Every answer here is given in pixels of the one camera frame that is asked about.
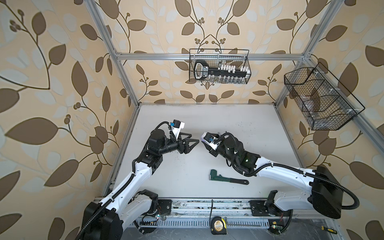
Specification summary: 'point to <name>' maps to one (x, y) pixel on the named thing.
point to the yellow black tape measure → (218, 226)
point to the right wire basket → (325, 104)
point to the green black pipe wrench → (213, 176)
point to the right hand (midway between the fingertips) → (207, 137)
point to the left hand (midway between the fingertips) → (195, 138)
